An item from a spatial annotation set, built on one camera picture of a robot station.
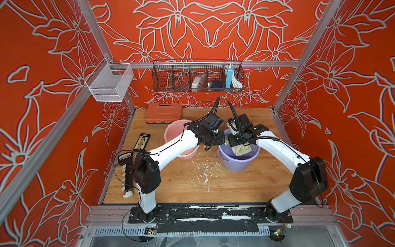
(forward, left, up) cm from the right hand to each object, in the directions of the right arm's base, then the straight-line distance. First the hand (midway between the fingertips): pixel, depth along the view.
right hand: (226, 139), depth 85 cm
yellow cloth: (-6, -6, 0) cm, 9 cm away
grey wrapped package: (+31, +17, +18) cm, 39 cm away
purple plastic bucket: (-17, -3, +5) cm, 18 cm away
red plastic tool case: (+31, +43, -11) cm, 54 cm away
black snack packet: (+4, +54, -11) cm, 55 cm away
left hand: (-4, +2, +5) cm, 7 cm away
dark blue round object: (+31, +5, +15) cm, 35 cm away
